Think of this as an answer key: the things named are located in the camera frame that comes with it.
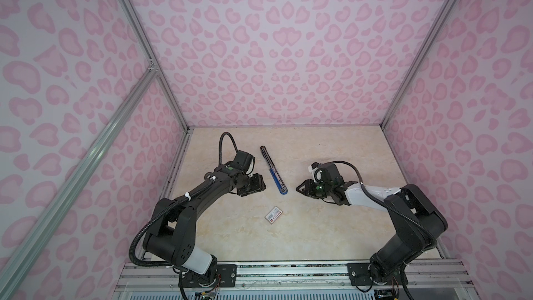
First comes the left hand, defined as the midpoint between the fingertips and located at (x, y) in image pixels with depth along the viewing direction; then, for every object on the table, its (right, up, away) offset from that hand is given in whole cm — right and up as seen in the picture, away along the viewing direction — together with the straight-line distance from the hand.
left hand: (263, 185), depth 87 cm
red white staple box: (+4, -12, 0) cm, 13 cm away
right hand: (+16, -2, +2) cm, 16 cm away
